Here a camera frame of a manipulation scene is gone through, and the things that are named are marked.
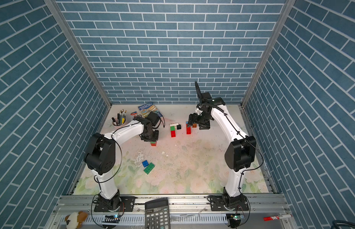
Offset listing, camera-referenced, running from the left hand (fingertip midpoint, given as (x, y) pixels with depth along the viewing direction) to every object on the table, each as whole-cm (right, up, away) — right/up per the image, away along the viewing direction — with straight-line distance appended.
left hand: (157, 140), depth 93 cm
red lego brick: (-3, -3, +3) cm, 5 cm away
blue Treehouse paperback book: (-13, +22, +22) cm, 34 cm away
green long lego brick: (-4, -16, -8) cm, 19 cm away
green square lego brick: (-2, 0, -7) cm, 7 cm away
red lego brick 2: (+10, +3, +6) cm, 12 cm away
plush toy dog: (-34, -34, -26) cm, 55 cm away
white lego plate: (+10, +10, +12) cm, 18 cm away
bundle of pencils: (-24, +15, 0) cm, 28 cm away
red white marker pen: (+64, -34, -23) cm, 76 cm away
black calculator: (+4, -33, -24) cm, 41 cm away
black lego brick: (+14, +8, +12) cm, 20 cm away
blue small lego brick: (-6, -13, -7) cm, 16 cm away
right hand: (+24, +10, -9) cm, 27 cm away
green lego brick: (+9, +7, +11) cm, 16 cm away
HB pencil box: (-22, +18, +20) cm, 35 cm away
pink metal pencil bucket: (-29, +9, +2) cm, 30 cm away
